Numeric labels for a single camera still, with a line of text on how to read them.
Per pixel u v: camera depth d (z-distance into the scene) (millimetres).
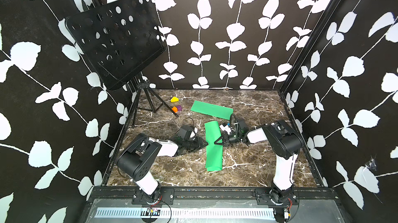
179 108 1074
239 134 819
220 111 1091
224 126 929
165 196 736
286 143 526
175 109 1067
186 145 778
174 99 1143
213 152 881
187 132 744
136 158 462
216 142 904
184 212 701
